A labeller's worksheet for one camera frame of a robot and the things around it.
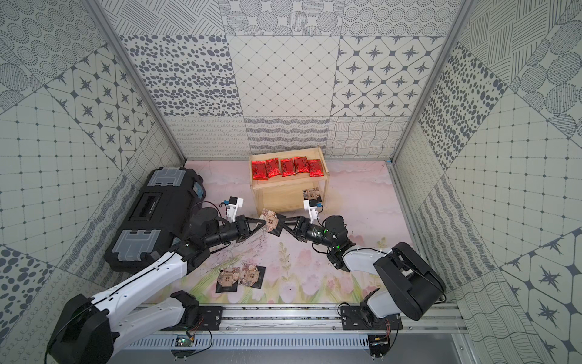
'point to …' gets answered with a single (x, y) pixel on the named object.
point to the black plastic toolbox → (164, 206)
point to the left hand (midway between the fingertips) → (265, 218)
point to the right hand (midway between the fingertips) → (281, 226)
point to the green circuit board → (182, 341)
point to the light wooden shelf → (285, 193)
